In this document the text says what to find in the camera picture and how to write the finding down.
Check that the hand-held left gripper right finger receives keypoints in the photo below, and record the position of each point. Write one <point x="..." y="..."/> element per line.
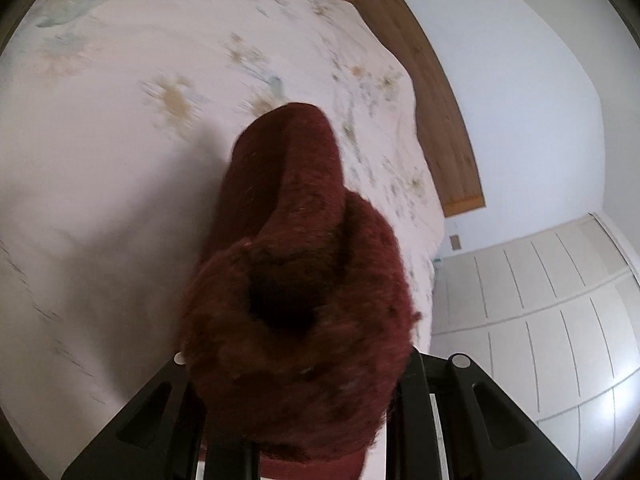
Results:
<point x="450" y="420"/>

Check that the wooden headboard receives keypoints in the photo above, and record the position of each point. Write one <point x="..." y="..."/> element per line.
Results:
<point x="425" y="100"/>

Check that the white wardrobe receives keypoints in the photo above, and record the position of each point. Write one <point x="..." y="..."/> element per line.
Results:
<point x="540" y="320"/>

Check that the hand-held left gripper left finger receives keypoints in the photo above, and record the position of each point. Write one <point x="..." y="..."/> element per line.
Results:
<point x="145" y="420"/>

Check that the wall switch plate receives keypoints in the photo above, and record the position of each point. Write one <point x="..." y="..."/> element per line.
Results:
<point x="455" y="241"/>

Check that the pink floral quilt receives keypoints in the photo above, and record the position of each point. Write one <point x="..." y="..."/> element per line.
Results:
<point x="125" y="160"/>

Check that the dark red knitted sweater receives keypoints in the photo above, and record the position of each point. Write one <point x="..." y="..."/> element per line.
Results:
<point x="295" y="300"/>

